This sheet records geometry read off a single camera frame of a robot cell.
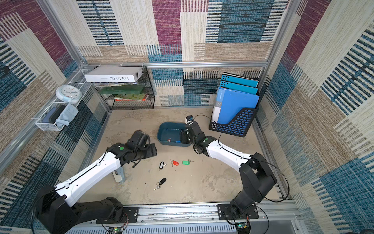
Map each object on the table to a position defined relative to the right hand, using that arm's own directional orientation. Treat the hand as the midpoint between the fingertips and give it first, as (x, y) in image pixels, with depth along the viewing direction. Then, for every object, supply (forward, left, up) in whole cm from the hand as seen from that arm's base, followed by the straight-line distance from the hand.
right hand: (183, 131), depth 87 cm
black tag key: (-25, +15, -16) cm, 33 cm away
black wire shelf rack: (+38, +30, -14) cm, 50 cm away
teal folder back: (+29, -38, +14) cm, 50 cm away
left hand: (-11, +18, -2) cm, 21 cm away
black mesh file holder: (+8, -35, -6) cm, 37 cm away
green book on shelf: (+24, +36, +12) cm, 46 cm away
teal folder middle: (+24, -34, +13) cm, 44 cm away
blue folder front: (+13, -28, +10) cm, 32 cm away
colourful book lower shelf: (+26, +36, +5) cm, 44 cm away
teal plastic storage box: (+9, +12, -15) cm, 21 cm away
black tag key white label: (-14, +14, -16) cm, 25 cm away
